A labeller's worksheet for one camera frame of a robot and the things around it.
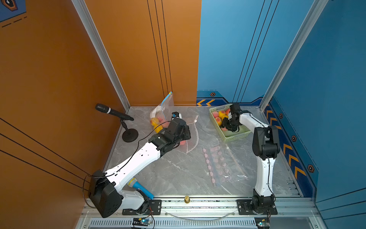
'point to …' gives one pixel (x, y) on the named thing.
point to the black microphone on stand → (129, 135)
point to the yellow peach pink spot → (221, 113)
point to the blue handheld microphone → (133, 182)
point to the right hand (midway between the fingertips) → (224, 126)
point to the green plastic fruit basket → (229, 135)
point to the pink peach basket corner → (215, 114)
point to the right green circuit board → (262, 223)
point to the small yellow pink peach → (218, 120)
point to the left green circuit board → (141, 221)
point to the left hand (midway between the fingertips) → (189, 127)
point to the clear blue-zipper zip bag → (164, 110)
